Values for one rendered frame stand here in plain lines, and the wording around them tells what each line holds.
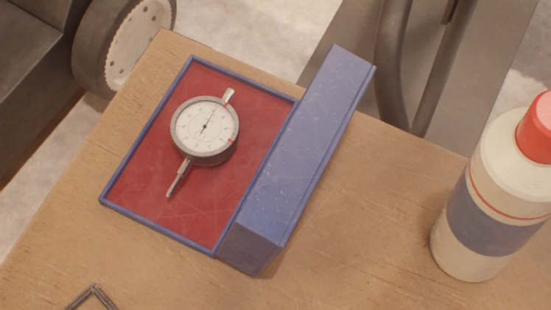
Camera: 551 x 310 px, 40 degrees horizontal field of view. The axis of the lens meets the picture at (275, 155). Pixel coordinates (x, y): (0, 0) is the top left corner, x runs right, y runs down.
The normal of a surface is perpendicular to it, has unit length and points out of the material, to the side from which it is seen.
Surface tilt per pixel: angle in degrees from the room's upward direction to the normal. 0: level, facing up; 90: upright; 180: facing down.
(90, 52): 49
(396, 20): 34
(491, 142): 42
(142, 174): 0
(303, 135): 13
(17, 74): 0
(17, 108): 90
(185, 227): 0
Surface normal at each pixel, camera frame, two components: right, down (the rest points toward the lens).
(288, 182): 0.20, -0.33
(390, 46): 0.04, 0.23
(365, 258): 0.00, -0.43
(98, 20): -0.19, -0.06
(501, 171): -0.56, 0.00
